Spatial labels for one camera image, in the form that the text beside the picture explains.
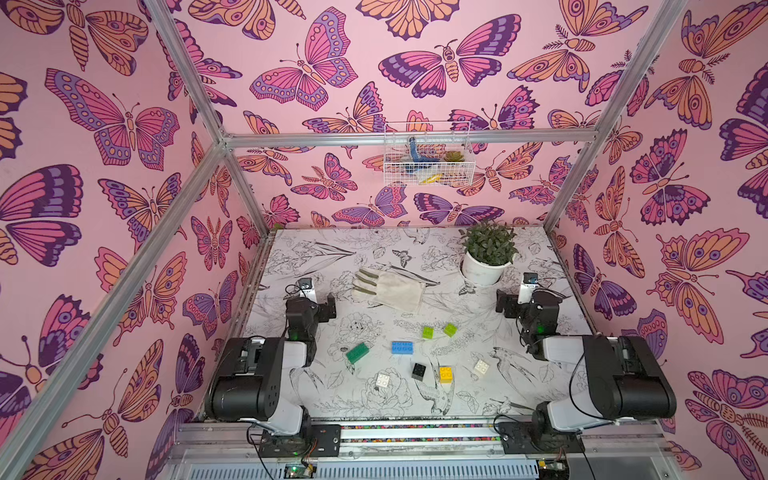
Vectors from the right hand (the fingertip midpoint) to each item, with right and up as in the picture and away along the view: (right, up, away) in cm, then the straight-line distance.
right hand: (517, 290), depth 93 cm
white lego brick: (-42, -23, -12) cm, 50 cm away
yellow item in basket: (-27, +33, -7) cm, 43 cm away
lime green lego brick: (-28, -13, -1) cm, 31 cm away
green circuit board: (-62, -41, -23) cm, 77 cm away
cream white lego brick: (-14, -21, -9) cm, 26 cm away
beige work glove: (-39, 0, +9) cm, 40 cm away
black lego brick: (-32, -21, -12) cm, 40 cm away
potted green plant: (-10, +13, -3) cm, 16 cm away
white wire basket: (-28, +43, +2) cm, 51 cm away
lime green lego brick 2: (-21, -12, -1) cm, 25 cm away
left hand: (-63, -1, +1) cm, 63 cm away
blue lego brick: (-36, -16, -6) cm, 40 cm away
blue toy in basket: (-32, +42, +1) cm, 52 cm away
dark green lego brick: (-50, -18, -6) cm, 53 cm away
